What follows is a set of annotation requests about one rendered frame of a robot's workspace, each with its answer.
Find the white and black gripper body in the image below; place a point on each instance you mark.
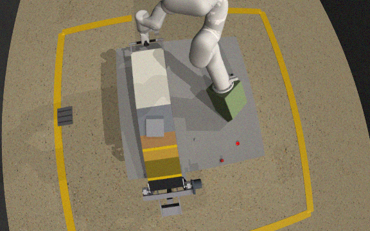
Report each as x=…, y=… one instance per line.
x=144, y=36

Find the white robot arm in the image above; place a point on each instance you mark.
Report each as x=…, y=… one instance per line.
x=204, y=50

